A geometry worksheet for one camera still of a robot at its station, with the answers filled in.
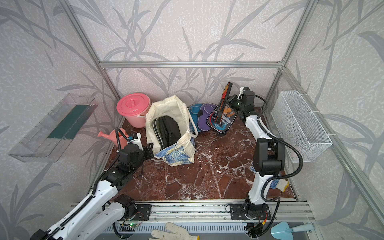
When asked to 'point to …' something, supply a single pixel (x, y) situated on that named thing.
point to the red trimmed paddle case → (225, 92)
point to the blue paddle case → (194, 109)
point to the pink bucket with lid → (134, 107)
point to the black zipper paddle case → (174, 133)
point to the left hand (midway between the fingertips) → (153, 144)
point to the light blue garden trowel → (281, 229)
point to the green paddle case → (160, 125)
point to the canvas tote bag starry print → (182, 150)
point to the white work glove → (173, 232)
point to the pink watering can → (113, 135)
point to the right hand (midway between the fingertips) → (224, 95)
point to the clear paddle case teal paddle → (228, 116)
